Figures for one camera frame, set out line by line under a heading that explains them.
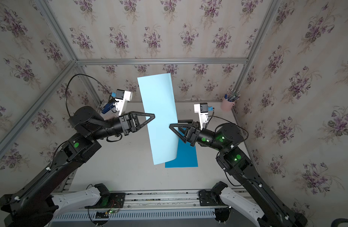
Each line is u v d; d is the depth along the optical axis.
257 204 0.42
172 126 0.47
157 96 0.46
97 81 0.44
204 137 0.46
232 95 1.10
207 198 0.73
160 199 0.75
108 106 1.14
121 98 0.44
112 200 0.71
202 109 0.45
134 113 0.46
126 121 0.41
